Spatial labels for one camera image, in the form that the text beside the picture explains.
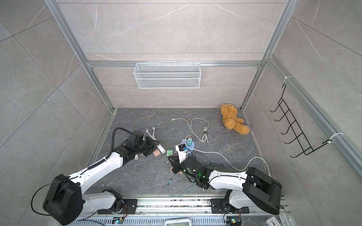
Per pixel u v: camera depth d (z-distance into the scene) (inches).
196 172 23.4
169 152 36.3
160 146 31.8
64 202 15.7
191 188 30.7
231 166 34.6
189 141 36.1
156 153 35.5
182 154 26.9
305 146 23.6
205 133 40.5
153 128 41.2
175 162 26.6
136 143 25.5
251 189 16.6
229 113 41.2
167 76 39.5
